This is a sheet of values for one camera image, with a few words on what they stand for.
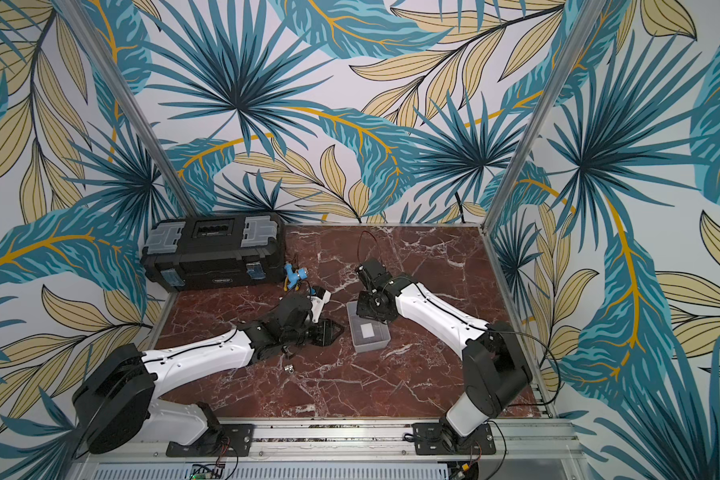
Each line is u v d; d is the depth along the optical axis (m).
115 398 0.42
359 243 1.14
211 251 0.92
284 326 0.63
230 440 0.73
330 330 0.73
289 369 0.83
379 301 0.61
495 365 0.44
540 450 0.73
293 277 1.01
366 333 0.92
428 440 0.73
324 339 0.72
